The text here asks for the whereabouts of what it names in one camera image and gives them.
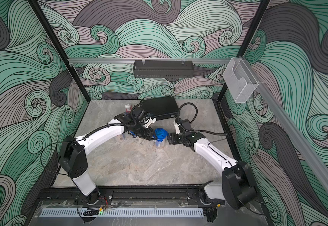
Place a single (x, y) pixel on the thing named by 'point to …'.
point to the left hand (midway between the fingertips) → (154, 135)
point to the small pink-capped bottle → (128, 108)
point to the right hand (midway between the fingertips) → (171, 137)
